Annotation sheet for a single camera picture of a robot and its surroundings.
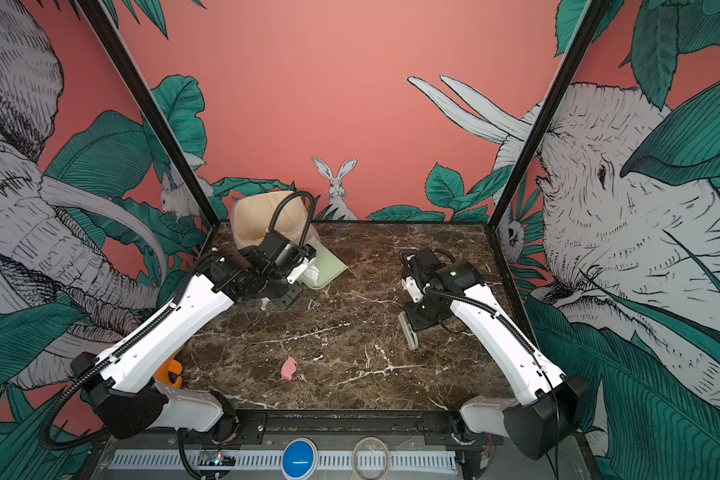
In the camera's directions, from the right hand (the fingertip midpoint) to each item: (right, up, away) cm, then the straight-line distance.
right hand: (412, 318), depth 73 cm
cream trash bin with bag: (-49, +29, +22) cm, 61 cm away
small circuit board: (-48, -33, -3) cm, 58 cm away
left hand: (-30, +9, -1) cm, 31 cm away
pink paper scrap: (-34, -17, +11) cm, 40 cm away
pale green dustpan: (-21, +12, +3) cm, 25 cm away
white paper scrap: (-25, +11, +1) cm, 28 cm away
